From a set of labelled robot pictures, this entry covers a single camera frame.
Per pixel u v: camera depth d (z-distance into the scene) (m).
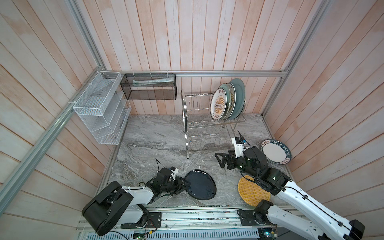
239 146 0.63
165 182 0.70
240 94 0.72
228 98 0.71
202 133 1.07
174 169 0.84
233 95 0.69
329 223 0.41
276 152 0.99
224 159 0.62
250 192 0.82
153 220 0.73
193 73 0.97
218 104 0.81
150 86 1.04
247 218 0.73
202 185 0.83
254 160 0.51
